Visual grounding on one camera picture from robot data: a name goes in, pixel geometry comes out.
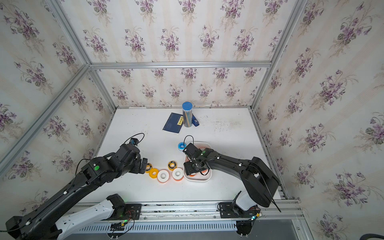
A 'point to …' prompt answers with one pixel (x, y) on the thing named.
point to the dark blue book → (174, 123)
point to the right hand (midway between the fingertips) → (192, 169)
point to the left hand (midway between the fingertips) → (141, 162)
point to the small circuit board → (117, 226)
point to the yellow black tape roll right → (172, 165)
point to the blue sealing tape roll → (181, 146)
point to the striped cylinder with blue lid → (187, 108)
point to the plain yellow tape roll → (153, 173)
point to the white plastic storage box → (198, 177)
